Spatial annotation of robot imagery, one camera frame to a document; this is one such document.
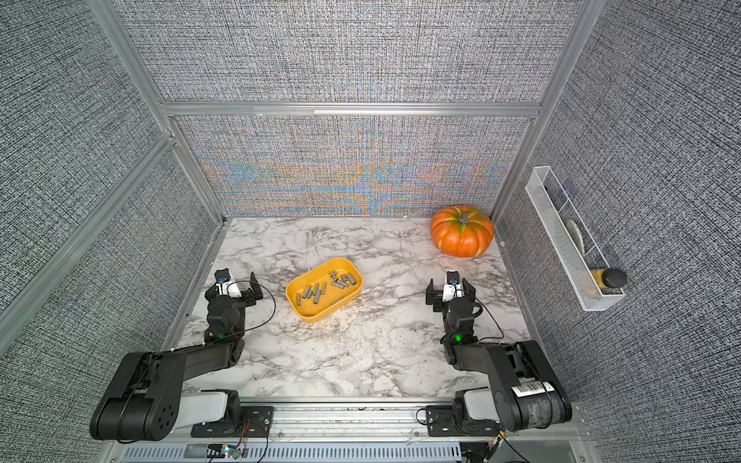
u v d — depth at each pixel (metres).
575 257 0.68
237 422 0.68
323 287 0.98
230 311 0.68
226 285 0.73
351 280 1.00
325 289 0.98
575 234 0.70
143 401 0.42
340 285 1.00
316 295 0.97
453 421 0.73
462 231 1.00
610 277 0.62
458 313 0.67
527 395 0.43
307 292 0.97
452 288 0.75
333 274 1.01
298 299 0.97
